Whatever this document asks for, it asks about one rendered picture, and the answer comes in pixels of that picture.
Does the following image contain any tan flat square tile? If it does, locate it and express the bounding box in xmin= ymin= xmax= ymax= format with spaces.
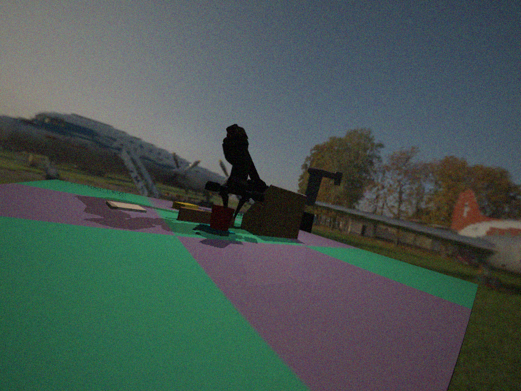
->
xmin=106 ymin=200 xmax=146 ymax=213

